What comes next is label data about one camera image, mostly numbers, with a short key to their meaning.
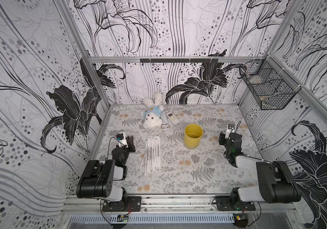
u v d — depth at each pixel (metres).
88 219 0.70
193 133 0.96
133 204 0.73
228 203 0.72
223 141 0.82
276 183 0.43
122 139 0.75
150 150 0.91
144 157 0.90
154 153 0.90
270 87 0.88
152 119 1.00
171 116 1.10
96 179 0.44
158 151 0.91
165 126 1.04
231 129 0.76
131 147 0.79
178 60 0.89
